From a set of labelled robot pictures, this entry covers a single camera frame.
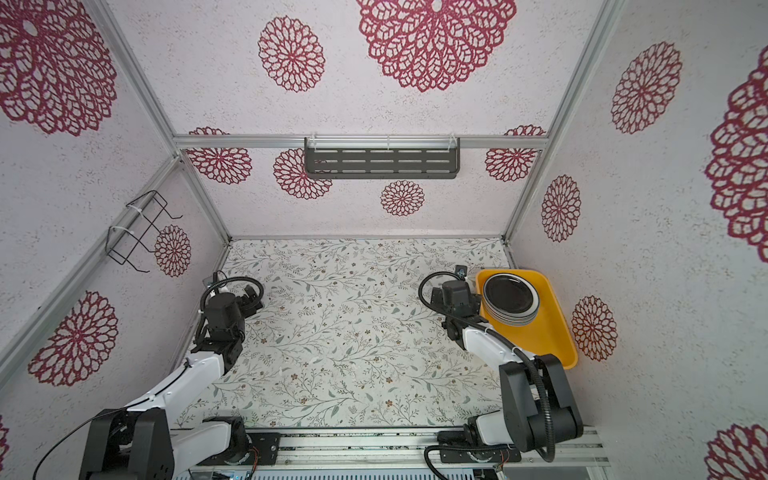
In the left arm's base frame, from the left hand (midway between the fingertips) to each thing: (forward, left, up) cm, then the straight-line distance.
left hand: (235, 297), depth 86 cm
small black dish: (+4, -83, -7) cm, 83 cm away
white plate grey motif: (-4, -83, -8) cm, 84 cm away
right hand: (+4, -65, -2) cm, 65 cm away
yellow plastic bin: (-7, -94, -13) cm, 95 cm away
